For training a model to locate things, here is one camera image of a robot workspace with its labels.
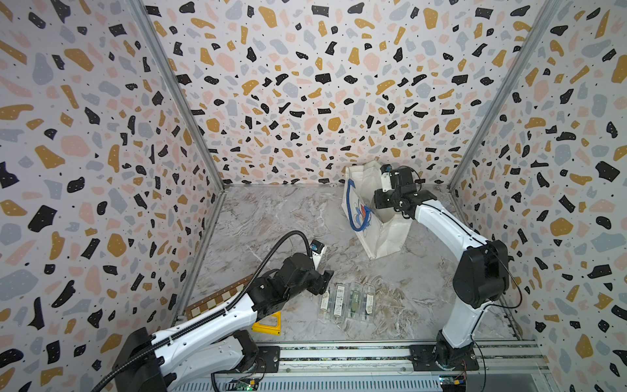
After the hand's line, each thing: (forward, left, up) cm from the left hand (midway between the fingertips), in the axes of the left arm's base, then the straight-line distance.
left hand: (327, 267), depth 76 cm
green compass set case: (-6, -9, -15) cm, 19 cm away
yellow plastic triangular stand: (-14, +19, -16) cm, 28 cm away
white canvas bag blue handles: (+14, -18, 0) cm, 23 cm away
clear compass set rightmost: (-6, -14, -15) cm, 21 cm away
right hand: (+28, -19, +4) cm, 34 cm away
